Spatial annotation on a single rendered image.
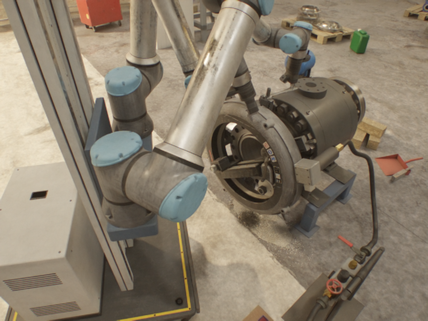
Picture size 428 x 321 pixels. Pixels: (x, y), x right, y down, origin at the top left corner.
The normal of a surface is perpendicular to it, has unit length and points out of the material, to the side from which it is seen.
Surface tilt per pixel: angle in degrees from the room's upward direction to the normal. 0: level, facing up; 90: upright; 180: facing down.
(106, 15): 90
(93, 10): 90
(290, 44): 91
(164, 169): 45
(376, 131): 90
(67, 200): 0
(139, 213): 70
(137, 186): 58
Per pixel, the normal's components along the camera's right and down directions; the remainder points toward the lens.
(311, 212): -0.75, 0.43
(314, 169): 0.61, 0.16
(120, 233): 0.19, 0.63
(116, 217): -0.25, 0.33
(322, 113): 0.41, -0.29
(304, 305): 0.00, -0.76
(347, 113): 0.54, -0.04
